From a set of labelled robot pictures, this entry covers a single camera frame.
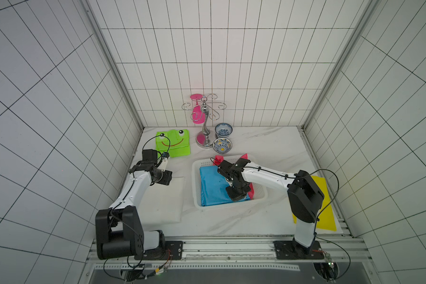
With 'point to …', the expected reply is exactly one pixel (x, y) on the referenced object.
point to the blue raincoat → (213, 187)
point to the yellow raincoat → (325, 220)
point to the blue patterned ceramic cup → (222, 145)
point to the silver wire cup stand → (205, 138)
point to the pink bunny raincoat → (218, 158)
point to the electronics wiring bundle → (142, 271)
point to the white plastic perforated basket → (260, 190)
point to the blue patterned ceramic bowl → (223, 129)
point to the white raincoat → (161, 203)
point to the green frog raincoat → (176, 142)
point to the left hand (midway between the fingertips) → (163, 179)
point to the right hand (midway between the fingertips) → (231, 200)
